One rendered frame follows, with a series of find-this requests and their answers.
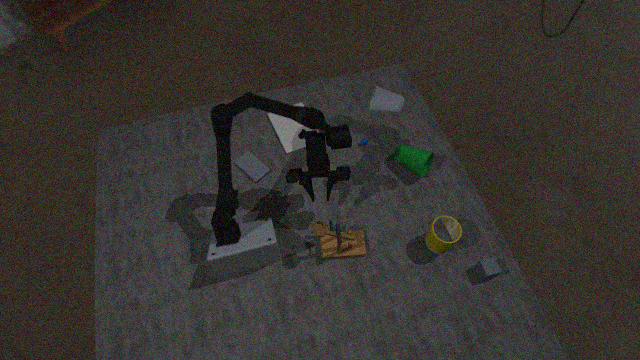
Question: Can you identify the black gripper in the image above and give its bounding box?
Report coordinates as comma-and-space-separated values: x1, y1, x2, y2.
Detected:
286, 151, 351, 202

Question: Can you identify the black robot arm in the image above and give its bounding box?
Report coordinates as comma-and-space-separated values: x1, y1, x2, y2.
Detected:
210, 92, 352, 247

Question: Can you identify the yellow cup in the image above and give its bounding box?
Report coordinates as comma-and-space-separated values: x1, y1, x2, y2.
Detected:
425, 216, 462, 254

